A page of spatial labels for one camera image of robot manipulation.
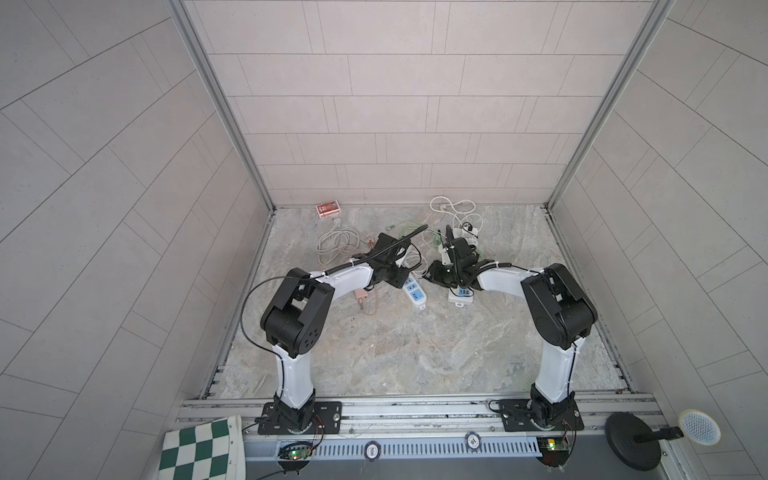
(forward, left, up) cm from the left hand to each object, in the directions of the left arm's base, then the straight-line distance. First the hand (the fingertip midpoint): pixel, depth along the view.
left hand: (409, 267), depth 95 cm
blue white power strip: (-8, -2, -2) cm, 9 cm away
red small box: (+28, +31, -2) cm, 42 cm away
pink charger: (-8, +15, -2) cm, 17 cm away
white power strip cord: (+29, -21, -4) cm, 36 cm away
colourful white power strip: (-12, -14, +4) cm, 19 cm away
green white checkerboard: (-47, +44, 0) cm, 65 cm away
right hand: (-1, -5, -2) cm, 5 cm away
